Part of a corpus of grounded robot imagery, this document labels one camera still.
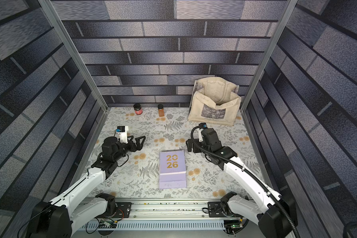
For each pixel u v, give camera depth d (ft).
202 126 2.27
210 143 1.89
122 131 2.30
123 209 2.43
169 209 2.49
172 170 2.67
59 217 1.29
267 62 2.96
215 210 2.43
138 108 3.66
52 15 2.34
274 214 1.23
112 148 2.05
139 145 2.43
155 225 2.55
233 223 2.29
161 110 3.63
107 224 2.33
